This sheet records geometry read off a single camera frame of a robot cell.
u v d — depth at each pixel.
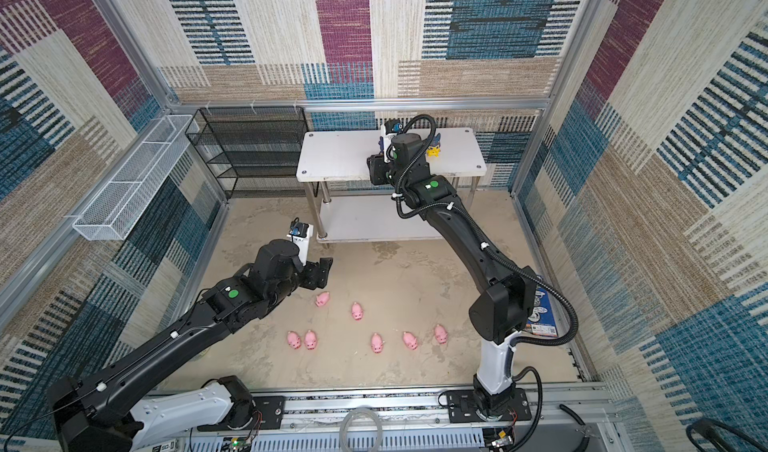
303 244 0.65
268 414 0.74
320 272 0.67
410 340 0.83
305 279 0.66
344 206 1.16
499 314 0.46
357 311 0.88
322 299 0.90
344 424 0.73
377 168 0.69
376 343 0.83
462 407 0.73
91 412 0.38
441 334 0.83
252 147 1.08
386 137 0.68
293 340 0.83
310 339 0.83
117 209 0.71
